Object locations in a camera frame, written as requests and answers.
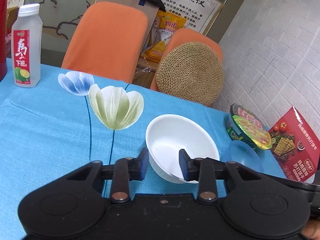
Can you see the small white ceramic bowl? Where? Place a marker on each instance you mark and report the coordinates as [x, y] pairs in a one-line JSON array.
[[169, 133]]

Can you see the juice bottle red label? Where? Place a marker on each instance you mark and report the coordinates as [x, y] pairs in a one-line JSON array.
[[26, 34]]

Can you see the orange chair left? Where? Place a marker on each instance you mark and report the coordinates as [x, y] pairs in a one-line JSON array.
[[107, 41]]

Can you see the green instant noodle bowl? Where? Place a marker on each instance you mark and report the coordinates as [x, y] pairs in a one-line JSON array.
[[245, 126]]

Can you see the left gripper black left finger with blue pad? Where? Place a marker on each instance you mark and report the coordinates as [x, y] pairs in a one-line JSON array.
[[120, 174]]

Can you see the orange chair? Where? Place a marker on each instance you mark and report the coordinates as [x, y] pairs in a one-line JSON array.
[[107, 41], [186, 35]]

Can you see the white poster with text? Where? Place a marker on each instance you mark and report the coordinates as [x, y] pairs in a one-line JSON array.
[[200, 14]]

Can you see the person's hand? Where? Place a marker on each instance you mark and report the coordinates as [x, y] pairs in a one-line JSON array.
[[312, 229]]

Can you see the orange chair right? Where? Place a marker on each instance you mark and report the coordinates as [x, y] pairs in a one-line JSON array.
[[186, 35]]

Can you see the red cracker box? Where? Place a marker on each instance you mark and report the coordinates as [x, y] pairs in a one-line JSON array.
[[295, 147]]

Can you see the yellow snack bag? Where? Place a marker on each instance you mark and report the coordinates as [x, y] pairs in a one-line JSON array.
[[163, 27]]

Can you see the woven straw cushion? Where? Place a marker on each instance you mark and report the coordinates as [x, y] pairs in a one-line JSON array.
[[191, 71]]

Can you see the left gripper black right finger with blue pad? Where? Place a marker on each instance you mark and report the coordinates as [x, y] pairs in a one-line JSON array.
[[228, 182]]

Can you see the blue plastic bowl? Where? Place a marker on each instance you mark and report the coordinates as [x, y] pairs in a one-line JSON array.
[[242, 153]]

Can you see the blue floral tablecloth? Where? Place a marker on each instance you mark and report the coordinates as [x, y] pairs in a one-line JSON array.
[[47, 132]]

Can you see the red thermos jug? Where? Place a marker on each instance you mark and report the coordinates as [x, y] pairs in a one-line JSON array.
[[3, 19]]

